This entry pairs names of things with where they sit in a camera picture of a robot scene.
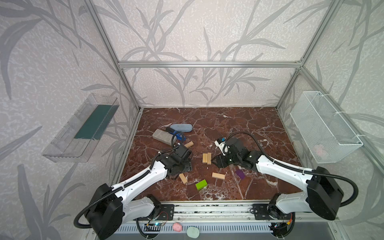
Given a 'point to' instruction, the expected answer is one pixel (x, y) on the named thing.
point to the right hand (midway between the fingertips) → (214, 155)
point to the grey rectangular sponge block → (164, 136)
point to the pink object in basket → (319, 149)
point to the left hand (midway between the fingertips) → (189, 163)
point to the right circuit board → (279, 229)
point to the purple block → (240, 174)
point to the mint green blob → (193, 232)
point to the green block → (201, 184)
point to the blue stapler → (179, 135)
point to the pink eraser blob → (177, 227)
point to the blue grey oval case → (182, 127)
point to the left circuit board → (155, 227)
